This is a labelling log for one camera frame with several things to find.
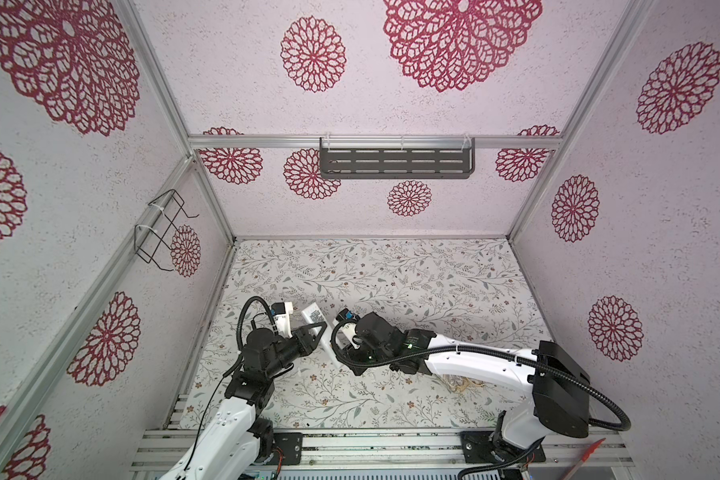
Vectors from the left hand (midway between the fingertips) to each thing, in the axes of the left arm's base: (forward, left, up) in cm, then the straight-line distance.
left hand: (325, 330), depth 79 cm
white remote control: (+2, +3, +4) cm, 5 cm away
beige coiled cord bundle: (-10, -35, -12) cm, 39 cm away
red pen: (-26, -64, -13) cm, 71 cm away
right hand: (-5, -3, -1) cm, 6 cm away
